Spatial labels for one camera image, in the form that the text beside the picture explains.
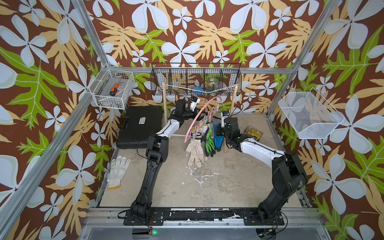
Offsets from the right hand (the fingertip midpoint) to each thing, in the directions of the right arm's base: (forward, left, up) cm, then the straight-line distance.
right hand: (218, 123), depth 92 cm
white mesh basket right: (-6, -49, +11) cm, 51 cm away
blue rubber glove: (-8, 0, -8) cm, 11 cm away
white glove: (-14, +15, -11) cm, 23 cm away
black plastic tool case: (+8, +54, -9) cm, 55 cm away
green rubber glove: (-8, +5, -12) cm, 15 cm away
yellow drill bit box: (+5, -27, -15) cm, 31 cm away
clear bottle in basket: (+23, +2, +12) cm, 26 cm away
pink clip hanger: (+2, +7, +4) cm, 8 cm away
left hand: (+11, +7, +1) cm, 13 cm away
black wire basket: (+26, +14, +15) cm, 33 cm away
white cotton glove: (-2, +9, -3) cm, 9 cm away
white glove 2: (-24, +63, -16) cm, 69 cm away
